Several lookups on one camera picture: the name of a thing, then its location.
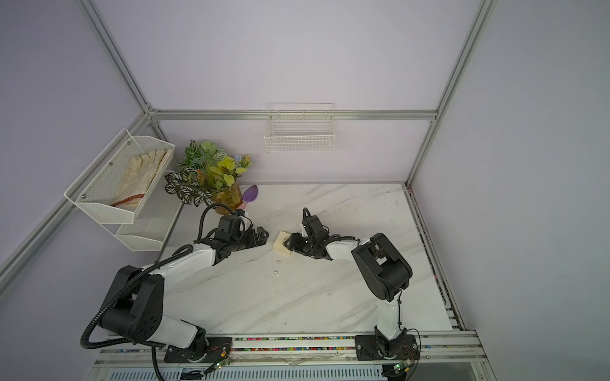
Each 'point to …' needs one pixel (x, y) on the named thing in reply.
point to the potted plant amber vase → (206, 175)
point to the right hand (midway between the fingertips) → (289, 247)
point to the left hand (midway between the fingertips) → (258, 238)
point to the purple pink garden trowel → (250, 194)
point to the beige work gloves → (140, 174)
